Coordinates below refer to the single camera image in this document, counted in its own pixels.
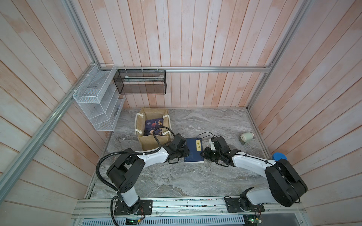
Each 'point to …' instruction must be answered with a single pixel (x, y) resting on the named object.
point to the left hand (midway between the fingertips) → (187, 153)
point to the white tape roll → (246, 137)
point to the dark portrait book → (151, 125)
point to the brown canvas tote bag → (147, 142)
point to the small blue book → (194, 146)
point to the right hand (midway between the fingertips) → (201, 153)
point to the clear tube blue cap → (277, 156)
